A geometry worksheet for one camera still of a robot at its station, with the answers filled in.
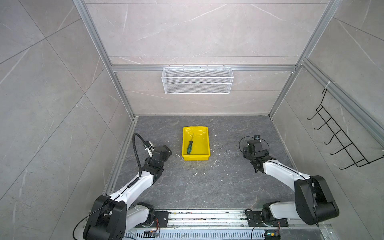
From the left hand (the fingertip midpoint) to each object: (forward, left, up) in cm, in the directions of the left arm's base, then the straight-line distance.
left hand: (161, 147), depth 87 cm
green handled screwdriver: (+5, -17, -9) cm, 20 cm away
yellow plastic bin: (+6, -25, -11) cm, 28 cm away
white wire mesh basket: (+41, -24, +18) cm, 51 cm away
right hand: (-1, -58, -4) cm, 58 cm away
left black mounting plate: (-36, -2, -11) cm, 37 cm away
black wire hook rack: (-16, -86, +22) cm, 90 cm away
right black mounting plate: (-38, -49, -10) cm, 62 cm away
